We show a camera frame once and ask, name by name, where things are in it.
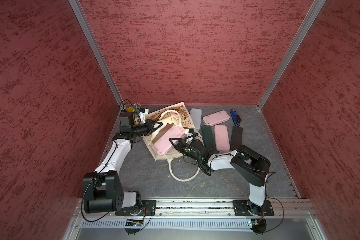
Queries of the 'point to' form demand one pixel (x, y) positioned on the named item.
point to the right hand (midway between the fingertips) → (168, 143)
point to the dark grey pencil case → (236, 138)
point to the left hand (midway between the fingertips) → (162, 126)
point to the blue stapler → (236, 118)
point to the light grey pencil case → (196, 115)
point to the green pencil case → (208, 137)
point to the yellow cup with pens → (136, 117)
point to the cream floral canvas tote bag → (177, 114)
